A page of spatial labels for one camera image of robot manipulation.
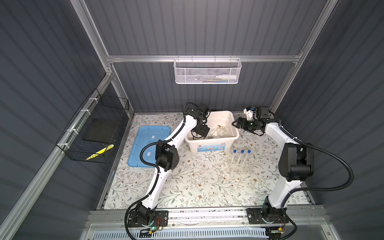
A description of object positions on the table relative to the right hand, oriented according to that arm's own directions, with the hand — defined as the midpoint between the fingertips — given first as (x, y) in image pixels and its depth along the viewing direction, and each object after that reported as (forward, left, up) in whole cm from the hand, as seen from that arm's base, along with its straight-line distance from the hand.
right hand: (239, 125), depth 94 cm
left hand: (-2, +26, -3) cm, 26 cm away
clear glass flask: (+2, +10, -10) cm, 14 cm away
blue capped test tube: (-20, +2, -5) cm, 21 cm away
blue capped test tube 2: (-20, -2, +1) cm, 20 cm away
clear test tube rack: (-21, 0, -15) cm, 26 cm away
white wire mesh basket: (+54, +18, +7) cm, 57 cm away
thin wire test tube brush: (+6, +11, -8) cm, 15 cm away
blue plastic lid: (+2, +64, -12) cm, 65 cm away
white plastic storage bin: (-11, +17, -5) cm, 21 cm away
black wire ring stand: (-8, +27, +2) cm, 28 cm away
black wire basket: (-19, +78, +17) cm, 82 cm away
